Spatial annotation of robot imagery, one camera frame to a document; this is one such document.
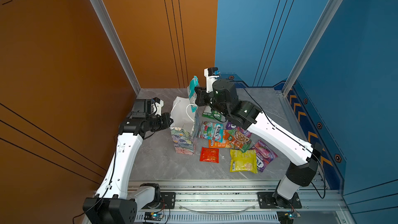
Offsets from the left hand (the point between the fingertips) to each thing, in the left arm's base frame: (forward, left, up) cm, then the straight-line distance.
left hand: (173, 119), depth 75 cm
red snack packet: (-8, -19, -23) cm, 31 cm away
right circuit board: (-36, -53, -24) cm, 69 cm away
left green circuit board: (-37, +6, -26) cm, 45 cm away
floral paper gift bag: (-5, -6, +1) cm, 8 cm away
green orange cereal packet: (+1, -35, -21) cm, 41 cm away
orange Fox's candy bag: (-1, -21, -23) cm, 31 cm away
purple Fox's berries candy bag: (-9, -49, -21) cm, 54 cm away
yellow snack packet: (-13, -36, -21) cm, 44 cm away
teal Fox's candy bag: (+6, -20, -21) cm, 29 cm away
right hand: (+4, -10, +17) cm, 20 cm away
